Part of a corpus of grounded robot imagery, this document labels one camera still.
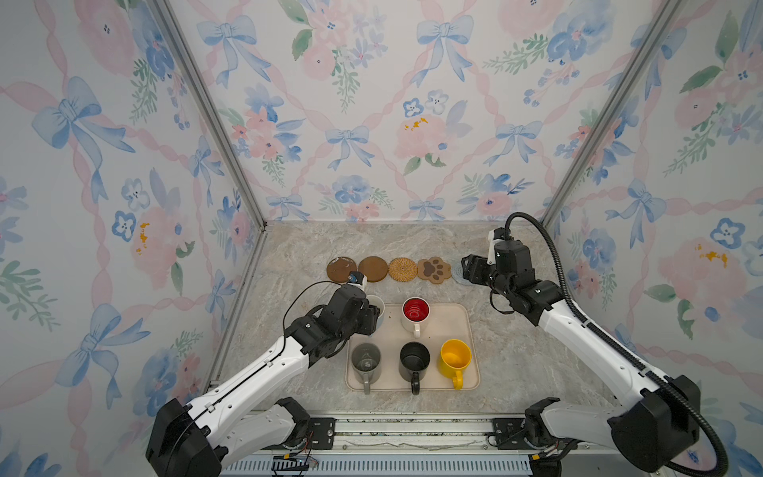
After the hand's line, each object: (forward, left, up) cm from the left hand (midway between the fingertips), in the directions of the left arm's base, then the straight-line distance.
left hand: (371, 307), depth 78 cm
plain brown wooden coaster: (+25, +1, -16) cm, 30 cm away
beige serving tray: (+4, -23, -16) cm, 28 cm away
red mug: (+6, -13, -14) cm, 20 cm away
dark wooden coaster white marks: (+25, +13, -16) cm, 33 cm away
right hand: (+12, -27, +6) cm, 30 cm away
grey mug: (-11, +1, -13) cm, 17 cm away
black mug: (-9, -12, -14) cm, 20 cm away
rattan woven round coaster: (+25, -10, -16) cm, 31 cm away
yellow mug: (-7, -24, -14) cm, 28 cm away
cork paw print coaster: (+25, -21, -16) cm, 36 cm away
